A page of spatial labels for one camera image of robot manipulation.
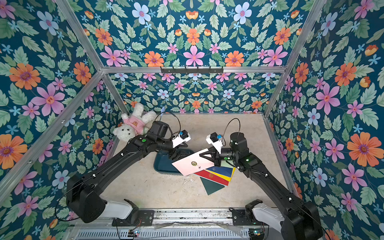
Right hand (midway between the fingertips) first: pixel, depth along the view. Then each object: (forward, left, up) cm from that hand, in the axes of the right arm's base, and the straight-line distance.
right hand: (202, 153), depth 69 cm
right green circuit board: (-28, -27, -28) cm, 48 cm away
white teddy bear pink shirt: (+33, +50, -16) cm, 62 cm away
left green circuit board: (-30, +34, -27) cm, 52 cm away
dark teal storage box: (+8, +26, -26) cm, 37 cm away
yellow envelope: (-1, -12, -24) cm, 27 cm away
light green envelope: (-4, -11, -2) cm, 11 cm away
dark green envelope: (-7, -5, -26) cm, 27 cm away
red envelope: (0, -3, -25) cm, 25 cm away
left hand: (+4, +7, -3) cm, 9 cm away
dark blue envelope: (+2, -14, -24) cm, 28 cm away
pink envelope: (-3, +4, -6) cm, 7 cm away
